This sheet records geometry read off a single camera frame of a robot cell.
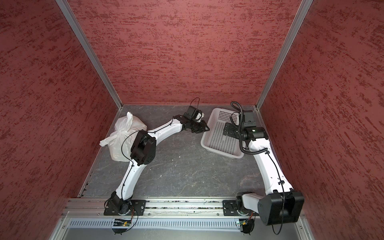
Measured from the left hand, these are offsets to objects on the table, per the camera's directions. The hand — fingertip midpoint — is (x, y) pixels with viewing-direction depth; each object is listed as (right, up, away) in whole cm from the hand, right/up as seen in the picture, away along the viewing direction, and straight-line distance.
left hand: (208, 131), depth 95 cm
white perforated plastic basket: (+5, -7, +5) cm, 10 cm away
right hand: (+11, +1, -15) cm, 19 cm away
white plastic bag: (-55, -6, -6) cm, 56 cm away
